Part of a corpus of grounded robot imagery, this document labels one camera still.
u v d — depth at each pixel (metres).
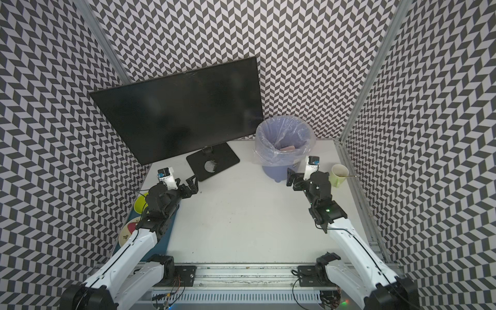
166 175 0.68
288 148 0.95
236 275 0.75
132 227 0.83
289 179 0.70
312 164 0.65
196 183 0.78
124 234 0.82
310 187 0.60
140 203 0.87
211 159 1.09
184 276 0.72
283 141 0.96
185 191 0.72
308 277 0.73
